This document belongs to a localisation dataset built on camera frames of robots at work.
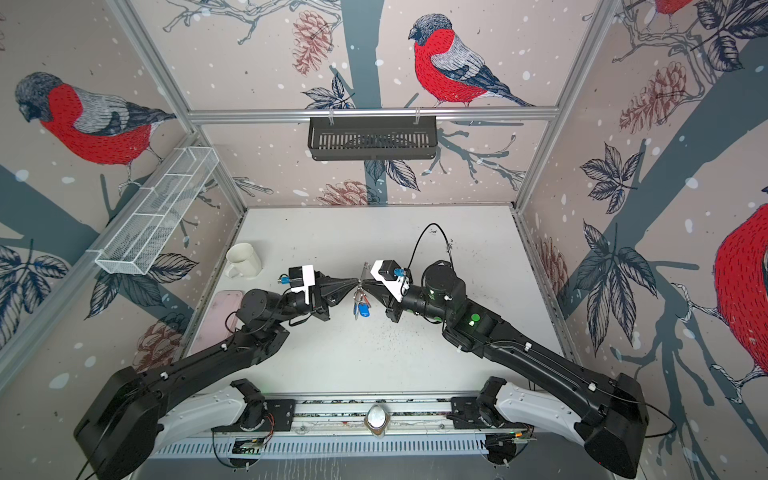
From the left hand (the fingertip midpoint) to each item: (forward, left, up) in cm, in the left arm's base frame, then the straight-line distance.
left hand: (353, 286), depth 60 cm
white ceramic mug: (+23, +39, -24) cm, 51 cm away
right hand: (+2, -1, -4) cm, 5 cm away
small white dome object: (-21, -5, -22) cm, 30 cm away
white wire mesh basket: (+15, +54, -3) cm, 56 cm away
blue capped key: (-2, -2, -6) cm, 7 cm away
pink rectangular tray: (+8, +46, -34) cm, 58 cm away
